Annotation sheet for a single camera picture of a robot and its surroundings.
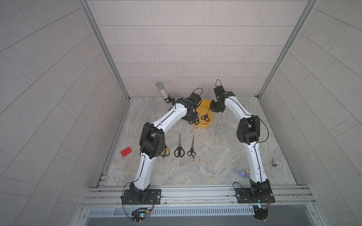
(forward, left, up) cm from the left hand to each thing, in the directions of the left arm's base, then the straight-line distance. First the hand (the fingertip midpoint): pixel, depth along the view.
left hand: (193, 117), depth 93 cm
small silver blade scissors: (+8, -10, -9) cm, 16 cm away
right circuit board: (-50, -32, -8) cm, 60 cm away
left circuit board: (-51, +26, -8) cm, 58 cm away
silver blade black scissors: (-20, +1, -9) cm, 22 cm away
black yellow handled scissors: (-20, +17, -9) cm, 28 cm away
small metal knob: (-27, -47, -7) cm, 55 cm away
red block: (-21, +41, -8) cm, 46 cm away
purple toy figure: (-33, -29, -7) cm, 44 cm away
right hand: (+13, -15, -4) cm, 20 cm away
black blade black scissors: (+2, -3, -9) cm, 10 cm away
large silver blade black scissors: (-20, +9, -9) cm, 23 cm away
